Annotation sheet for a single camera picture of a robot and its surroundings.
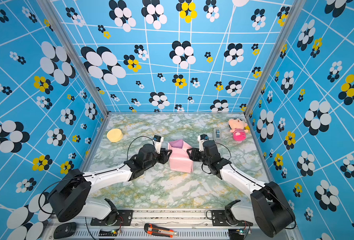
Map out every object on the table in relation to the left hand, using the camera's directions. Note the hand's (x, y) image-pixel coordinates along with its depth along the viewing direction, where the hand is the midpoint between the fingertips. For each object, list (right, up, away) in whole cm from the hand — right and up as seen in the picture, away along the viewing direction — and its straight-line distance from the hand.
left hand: (170, 150), depth 85 cm
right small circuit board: (+33, -38, -14) cm, 52 cm away
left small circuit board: (-29, -38, -13) cm, 50 cm away
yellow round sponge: (-41, +7, +21) cm, 47 cm away
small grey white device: (+31, +8, +17) cm, 37 cm away
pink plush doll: (+46, +14, +19) cm, 52 cm away
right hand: (+12, -1, +1) cm, 12 cm away
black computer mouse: (-48, -35, -16) cm, 61 cm away
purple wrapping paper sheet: (+5, -5, -4) cm, 8 cm away
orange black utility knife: (-8, -36, -14) cm, 39 cm away
